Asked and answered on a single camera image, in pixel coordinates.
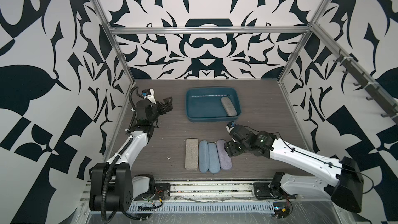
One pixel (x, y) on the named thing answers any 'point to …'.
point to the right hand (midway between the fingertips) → (229, 144)
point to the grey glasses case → (229, 107)
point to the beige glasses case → (192, 153)
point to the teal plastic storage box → (204, 104)
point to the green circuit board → (281, 209)
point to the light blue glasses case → (203, 156)
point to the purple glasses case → (225, 162)
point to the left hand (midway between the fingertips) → (163, 97)
